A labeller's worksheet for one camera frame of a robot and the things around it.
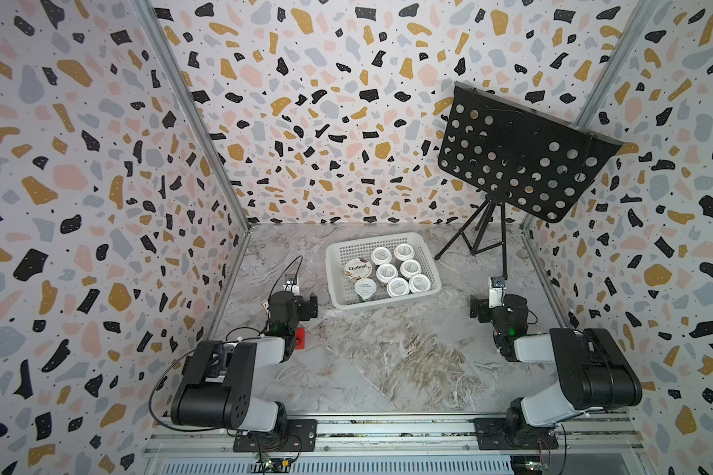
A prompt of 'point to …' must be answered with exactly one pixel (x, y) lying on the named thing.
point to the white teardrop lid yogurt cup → (365, 287)
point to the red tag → (300, 338)
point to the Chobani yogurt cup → (357, 268)
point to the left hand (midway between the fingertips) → (299, 293)
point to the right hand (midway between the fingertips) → (490, 294)
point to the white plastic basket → (342, 291)
